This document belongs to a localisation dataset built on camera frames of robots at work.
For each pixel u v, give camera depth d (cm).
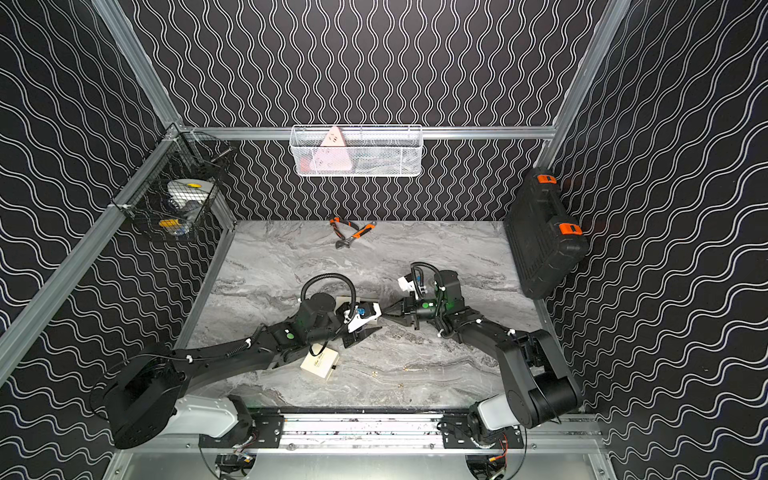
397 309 78
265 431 75
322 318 62
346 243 113
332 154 90
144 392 42
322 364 83
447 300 70
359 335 71
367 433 76
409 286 80
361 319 66
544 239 90
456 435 73
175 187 79
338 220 121
